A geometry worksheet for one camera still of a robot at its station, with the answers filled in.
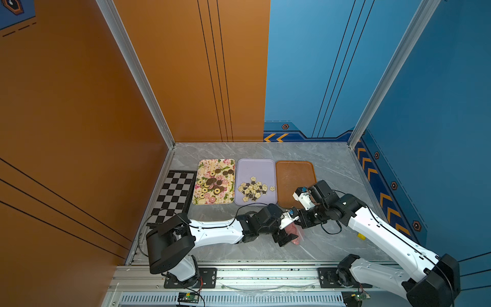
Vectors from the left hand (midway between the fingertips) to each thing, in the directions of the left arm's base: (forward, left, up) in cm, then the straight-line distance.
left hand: (293, 224), depth 77 cm
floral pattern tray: (+36, +45, -10) cm, 59 cm away
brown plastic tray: (+32, -4, -10) cm, 34 cm away
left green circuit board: (-24, +40, -12) cm, 48 cm away
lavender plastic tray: (+35, +10, -10) cm, 38 cm away
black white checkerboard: (+17, +56, -8) cm, 59 cm away
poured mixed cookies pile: (+21, +17, -8) cm, 28 cm away
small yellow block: (-12, -13, +24) cm, 30 cm away
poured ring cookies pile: (+24, +37, -9) cm, 45 cm away
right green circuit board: (-24, -22, -11) cm, 34 cm away
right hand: (0, 0, +3) cm, 3 cm away
